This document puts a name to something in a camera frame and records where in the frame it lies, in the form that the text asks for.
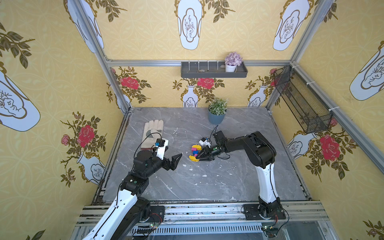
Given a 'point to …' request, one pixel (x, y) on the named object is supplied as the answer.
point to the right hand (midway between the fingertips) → (199, 161)
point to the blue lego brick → (195, 152)
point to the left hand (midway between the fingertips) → (175, 151)
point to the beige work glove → (153, 130)
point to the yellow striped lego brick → (193, 158)
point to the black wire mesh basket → (314, 115)
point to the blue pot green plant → (217, 110)
